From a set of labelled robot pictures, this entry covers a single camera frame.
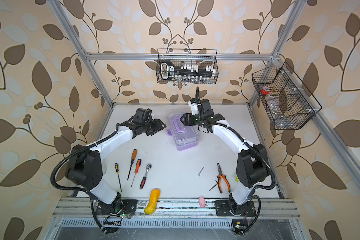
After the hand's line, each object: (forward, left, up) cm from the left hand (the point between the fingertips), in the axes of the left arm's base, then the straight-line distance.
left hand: (165, 125), depth 87 cm
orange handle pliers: (-25, -32, -15) cm, 44 cm away
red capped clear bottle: (+13, -55, +18) cm, 60 cm away
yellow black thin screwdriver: (-23, +27, -16) cm, 39 cm away
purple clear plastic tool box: (-3, -12, -7) cm, 15 cm away
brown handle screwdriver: (-14, +19, -16) cm, 28 cm away
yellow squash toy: (-40, +4, -13) cm, 42 cm away
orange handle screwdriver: (-19, +16, -15) cm, 29 cm away
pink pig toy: (-37, -22, -15) cm, 45 cm away
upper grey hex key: (-21, -22, -17) cm, 34 cm away
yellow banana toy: (-25, -41, -14) cm, 51 cm away
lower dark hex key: (-27, -31, -16) cm, 44 cm away
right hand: (+2, -12, +4) cm, 13 cm away
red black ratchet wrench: (-20, +9, -15) cm, 26 cm away
